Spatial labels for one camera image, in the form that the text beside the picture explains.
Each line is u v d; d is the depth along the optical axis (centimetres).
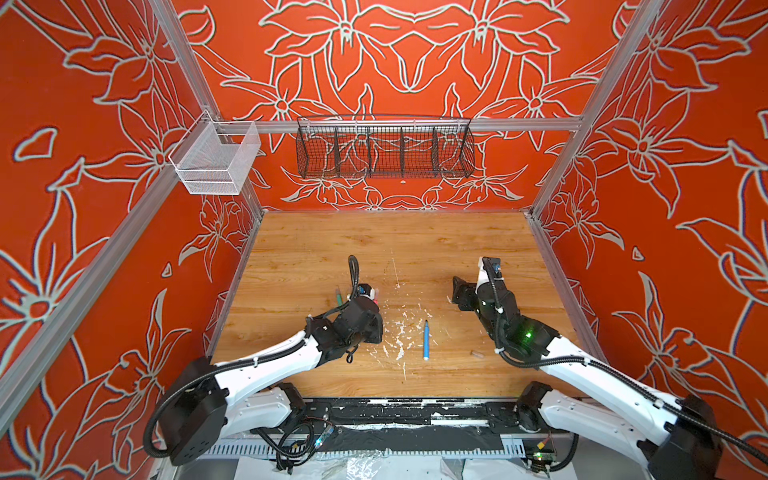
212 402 40
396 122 92
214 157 93
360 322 61
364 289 73
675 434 39
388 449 70
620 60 77
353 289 62
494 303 54
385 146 97
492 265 62
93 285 51
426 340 85
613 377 46
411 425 73
